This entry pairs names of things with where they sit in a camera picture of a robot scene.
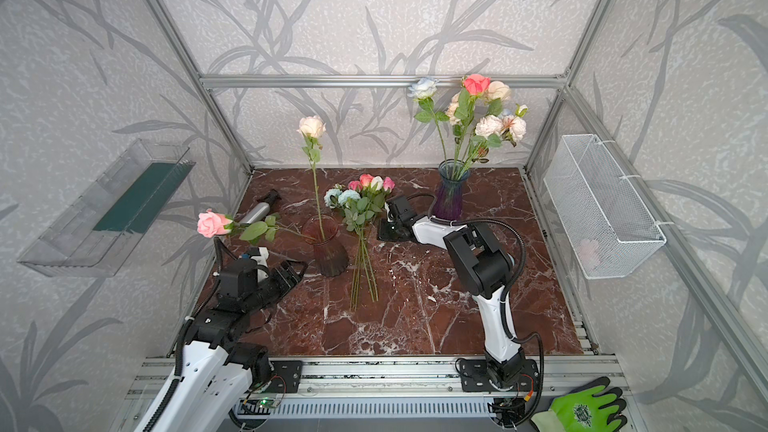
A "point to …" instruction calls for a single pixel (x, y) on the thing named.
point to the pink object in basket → (589, 252)
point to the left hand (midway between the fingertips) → (307, 261)
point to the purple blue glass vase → (448, 196)
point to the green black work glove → (592, 407)
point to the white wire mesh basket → (608, 230)
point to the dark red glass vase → (330, 253)
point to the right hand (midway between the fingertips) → (377, 224)
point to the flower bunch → (357, 203)
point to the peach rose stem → (455, 121)
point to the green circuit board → (261, 406)
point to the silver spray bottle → (261, 210)
